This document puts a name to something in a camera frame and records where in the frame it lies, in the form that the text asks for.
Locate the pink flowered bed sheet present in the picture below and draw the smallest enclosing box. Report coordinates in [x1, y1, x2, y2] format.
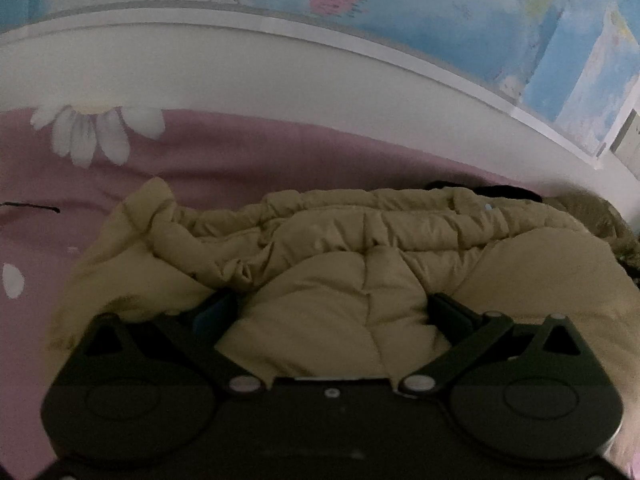
[0, 104, 553, 480]

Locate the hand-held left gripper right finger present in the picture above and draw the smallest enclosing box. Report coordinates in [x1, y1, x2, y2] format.
[397, 292, 587, 396]

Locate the beige down jacket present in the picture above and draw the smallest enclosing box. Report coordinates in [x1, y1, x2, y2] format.
[44, 176, 640, 386]

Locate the white wall socket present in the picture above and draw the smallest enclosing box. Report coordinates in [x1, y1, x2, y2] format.
[609, 109, 640, 182]

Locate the small light blue map sheet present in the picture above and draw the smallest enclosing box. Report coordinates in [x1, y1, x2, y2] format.
[554, 2, 640, 157]

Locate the colourful wall map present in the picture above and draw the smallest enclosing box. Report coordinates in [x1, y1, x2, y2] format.
[0, 0, 640, 162]

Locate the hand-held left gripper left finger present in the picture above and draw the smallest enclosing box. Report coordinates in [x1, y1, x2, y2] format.
[82, 292, 267, 396]

